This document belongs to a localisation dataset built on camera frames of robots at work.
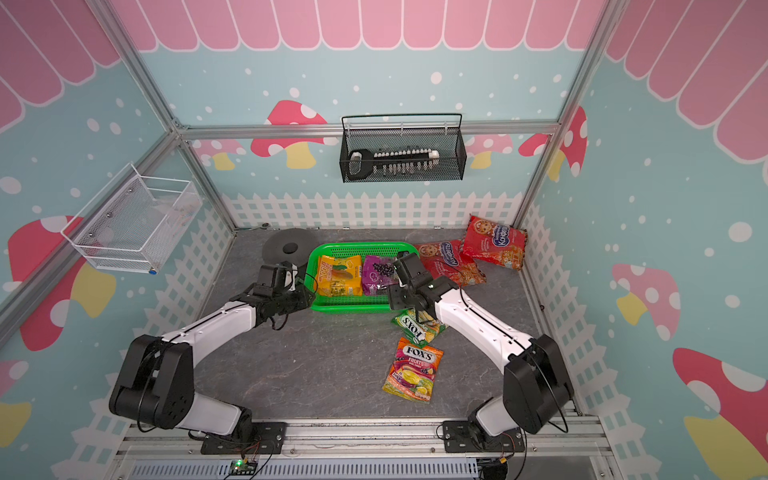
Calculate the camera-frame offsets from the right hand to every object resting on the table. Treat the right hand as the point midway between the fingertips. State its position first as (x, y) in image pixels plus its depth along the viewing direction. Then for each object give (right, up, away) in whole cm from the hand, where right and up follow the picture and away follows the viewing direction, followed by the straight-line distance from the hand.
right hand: (399, 293), depth 85 cm
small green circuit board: (-39, -41, -12) cm, 58 cm away
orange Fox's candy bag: (+4, -21, -2) cm, 22 cm away
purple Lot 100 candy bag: (-7, +5, +15) cm, 17 cm away
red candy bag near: (+18, +10, +21) cm, 29 cm away
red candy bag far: (+37, +15, +25) cm, 47 cm away
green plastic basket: (-12, -4, +4) cm, 13 cm away
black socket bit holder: (-11, +39, +5) cm, 41 cm away
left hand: (-27, -3, +6) cm, 28 cm away
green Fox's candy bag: (+6, -11, +6) cm, 14 cm away
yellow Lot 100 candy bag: (-20, +4, +15) cm, 25 cm away
